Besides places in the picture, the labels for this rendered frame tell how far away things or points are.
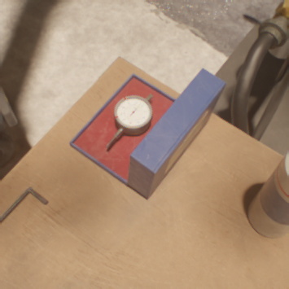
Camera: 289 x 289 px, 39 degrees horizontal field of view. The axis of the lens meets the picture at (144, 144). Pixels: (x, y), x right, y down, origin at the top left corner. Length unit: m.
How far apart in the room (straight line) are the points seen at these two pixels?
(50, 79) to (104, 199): 0.75
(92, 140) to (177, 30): 0.82
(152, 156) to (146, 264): 0.16
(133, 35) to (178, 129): 0.89
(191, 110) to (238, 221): 0.18
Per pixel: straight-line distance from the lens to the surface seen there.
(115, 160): 0.62
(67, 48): 1.36
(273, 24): 0.82
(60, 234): 0.60
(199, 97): 0.54
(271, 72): 1.33
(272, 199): 0.51
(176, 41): 1.36
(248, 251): 0.60
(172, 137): 0.51
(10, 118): 0.89
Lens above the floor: 1.04
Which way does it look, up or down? 64 degrees down
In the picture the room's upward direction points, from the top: straight up
